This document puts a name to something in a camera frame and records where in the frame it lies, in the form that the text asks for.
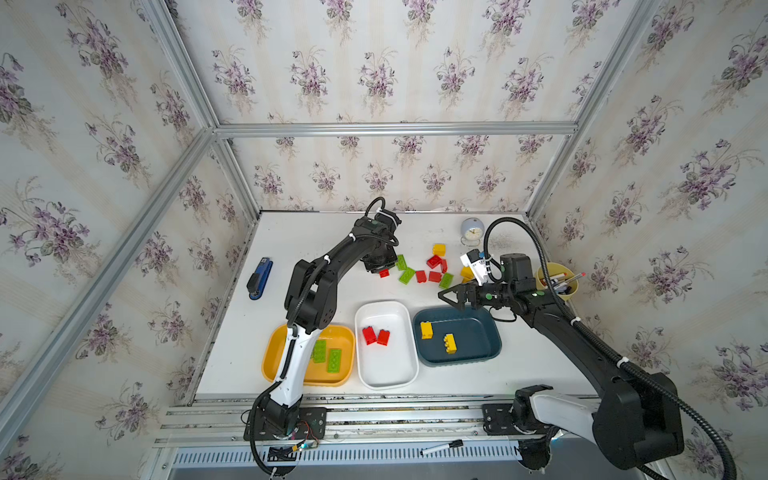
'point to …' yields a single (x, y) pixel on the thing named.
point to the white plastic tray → (391, 367)
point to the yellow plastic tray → (337, 336)
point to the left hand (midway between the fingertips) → (388, 264)
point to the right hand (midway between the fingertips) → (446, 294)
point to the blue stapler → (259, 278)
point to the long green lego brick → (320, 351)
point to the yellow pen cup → (563, 278)
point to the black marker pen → (454, 443)
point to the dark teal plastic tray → (475, 331)
